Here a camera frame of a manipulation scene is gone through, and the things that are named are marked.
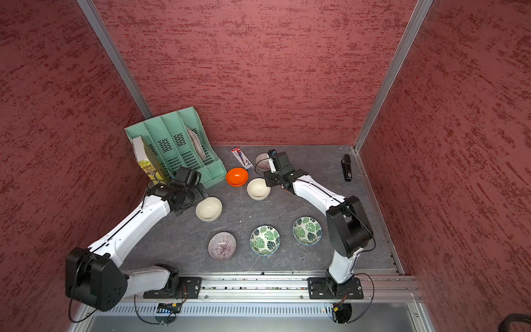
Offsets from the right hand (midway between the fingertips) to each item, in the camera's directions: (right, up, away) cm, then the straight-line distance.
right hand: (270, 177), depth 92 cm
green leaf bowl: (-2, -26, -7) cm, 27 cm away
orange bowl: (-17, 0, +12) cm, 21 cm away
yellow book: (-50, +8, -13) cm, 52 cm away
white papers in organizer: (-38, +18, +11) cm, 44 cm away
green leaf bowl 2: (+16, -23, -5) cm, 28 cm away
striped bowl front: (-20, -28, -9) cm, 35 cm away
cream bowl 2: (-7, -6, +8) cm, 12 cm away
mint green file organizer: (-52, +20, +18) cm, 58 cm away
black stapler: (+41, +4, +15) cm, 44 cm away
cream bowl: (-28, -14, 0) cm, 32 cm away
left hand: (-31, -10, -9) cm, 34 cm away
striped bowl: (-5, +7, +18) cm, 20 cm away
